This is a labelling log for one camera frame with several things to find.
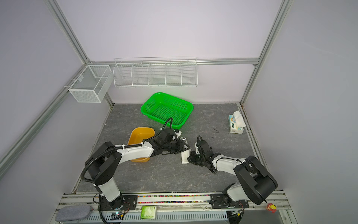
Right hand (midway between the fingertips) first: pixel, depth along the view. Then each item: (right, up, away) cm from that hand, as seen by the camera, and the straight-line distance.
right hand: (187, 159), depth 88 cm
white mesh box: (-67, +49, +8) cm, 83 cm away
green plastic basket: (-23, +36, +31) cm, 53 cm away
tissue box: (+36, +23, +11) cm, 44 cm away
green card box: (-20, -21, -19) cm, 34 cm away
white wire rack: (-22, +60, +10) cm, 64 cm away
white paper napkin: (-1, +3, +1) cm, 4 cm away
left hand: (+1, +7, -5) cm, 8 cm away
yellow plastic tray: (-36, +14, +11) cm, 40 cm away
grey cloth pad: (-57, -21, -20) cm, 64 cm away
